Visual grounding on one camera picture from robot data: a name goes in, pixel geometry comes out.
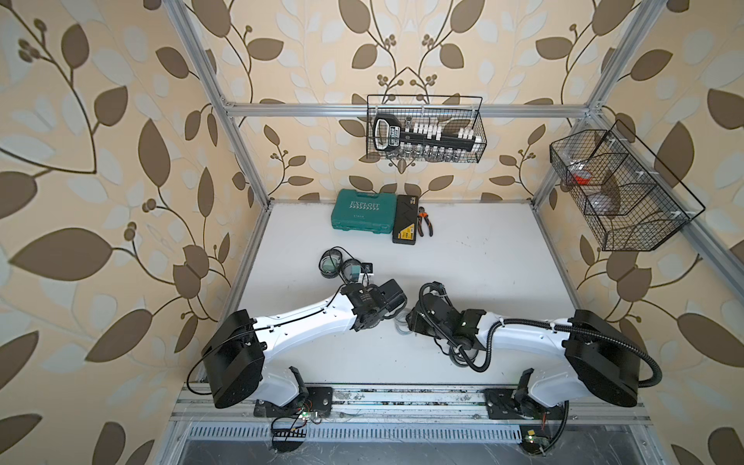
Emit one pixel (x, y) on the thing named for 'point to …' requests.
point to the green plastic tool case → (364, 211)
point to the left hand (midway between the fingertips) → (366, 302)
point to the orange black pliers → (422, 214)
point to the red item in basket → (582, 177)
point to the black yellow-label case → (406, 220)
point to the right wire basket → (630, 201)
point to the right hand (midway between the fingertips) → (410, 320)
